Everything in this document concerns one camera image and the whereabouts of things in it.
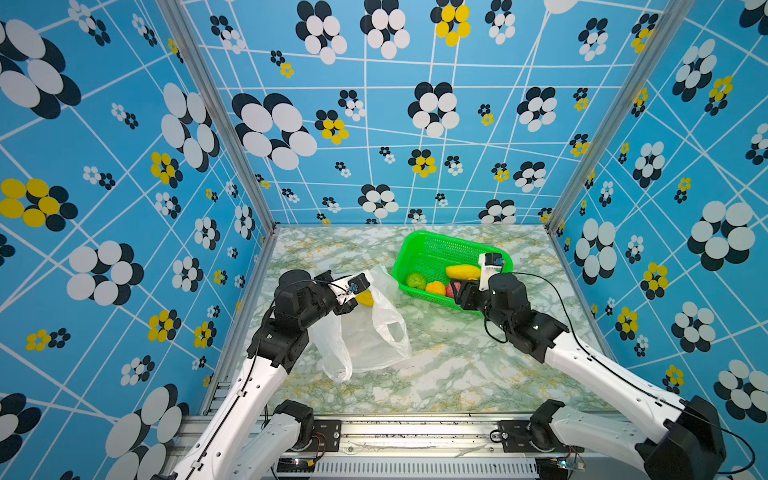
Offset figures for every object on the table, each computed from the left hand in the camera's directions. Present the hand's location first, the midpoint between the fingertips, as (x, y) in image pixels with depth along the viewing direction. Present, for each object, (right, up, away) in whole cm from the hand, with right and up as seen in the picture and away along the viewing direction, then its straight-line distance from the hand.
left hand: (357, 268), depth 70 cm
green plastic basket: (+22, +3, +41) cm, 46 cm away
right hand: (+27, -4, +9) cm, 29 cm away
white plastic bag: (0, -23, +21) cm, 31 cm away
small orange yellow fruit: (+22, -8, +24) cm, 34 cm away
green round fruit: (+16, -5, +26) cm, 31 cm away
